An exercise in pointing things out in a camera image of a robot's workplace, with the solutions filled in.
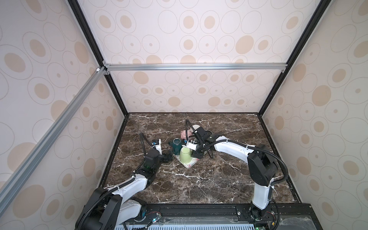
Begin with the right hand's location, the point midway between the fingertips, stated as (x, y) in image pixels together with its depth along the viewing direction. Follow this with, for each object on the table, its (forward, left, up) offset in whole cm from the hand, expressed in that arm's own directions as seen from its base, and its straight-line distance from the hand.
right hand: (194, 150), depth 92 cm
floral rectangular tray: (-8, +4, -5) cm, 10 cm away
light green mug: (-5, +5, +4) cm, 9 cm away
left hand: (-1, +14, +6) cm, 16 cm away
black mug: (-3, -6, +22) cm, 23 cm away
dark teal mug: (0, +11, +4) cm, 12 cm away
